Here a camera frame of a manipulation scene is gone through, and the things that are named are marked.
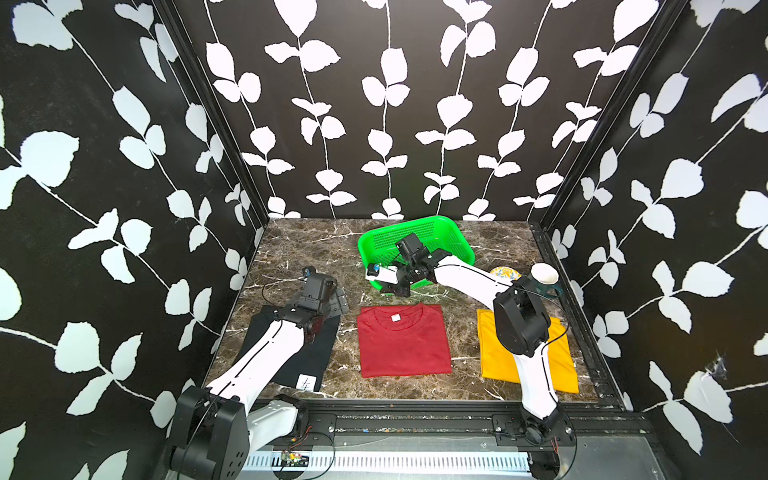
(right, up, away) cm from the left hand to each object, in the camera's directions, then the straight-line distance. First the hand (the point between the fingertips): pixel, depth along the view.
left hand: (331, 295), depth 86 cm
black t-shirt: (-6, -20, -6) cm, 22 cm away
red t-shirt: (+21, -14, +2) cm, 25 cm away
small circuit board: (-5, -38, -15) cm, 41 cm away
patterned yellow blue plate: (+58, +5, +15) cm, 60 cm away
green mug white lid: (+68, +4, +9) cm, 69 cm away
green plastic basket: (+35, +20, +27) cm, 49 cm away
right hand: (+14, +4, +6) cm, 16 cm away
